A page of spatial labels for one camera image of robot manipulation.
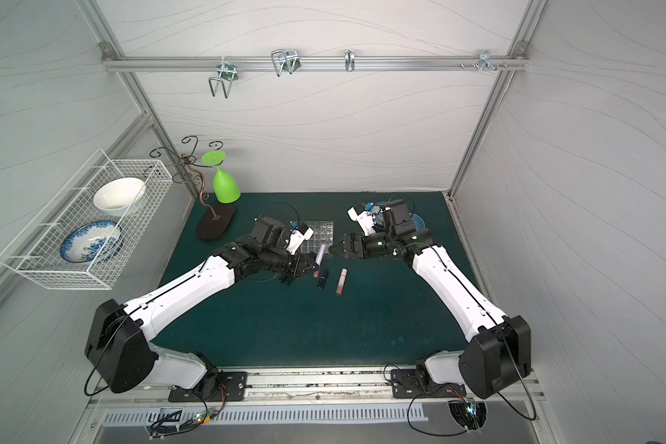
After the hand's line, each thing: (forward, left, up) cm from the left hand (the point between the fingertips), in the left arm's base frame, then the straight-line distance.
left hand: (317, 268), depth 76 cm
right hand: (+3, -6, +5) cm, 9 cm away
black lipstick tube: (+5, 0, -17) cm, 18 cm away
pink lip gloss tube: (+5, -7, -17) cm, 19 cm away
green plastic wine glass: (+27, +33, +4) cm, 43 cm away
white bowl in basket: (+13, +55, +15) cm, 59 cm away
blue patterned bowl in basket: (-3, +54, +15) cm, 56 cm away
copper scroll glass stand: (+28, +48, -19) cm, 59 cm away
